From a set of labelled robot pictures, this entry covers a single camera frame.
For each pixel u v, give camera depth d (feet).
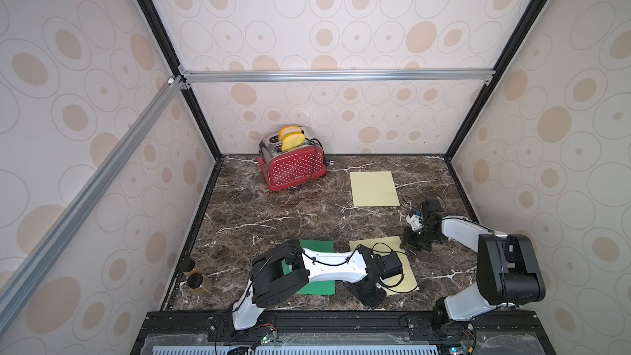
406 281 2.18
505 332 2.40
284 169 3.22
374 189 3.50
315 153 3.30
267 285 1.52
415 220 2.85
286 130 3.34
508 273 1.47
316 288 2.64
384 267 2.08
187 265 2.60
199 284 2.43
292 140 3.20
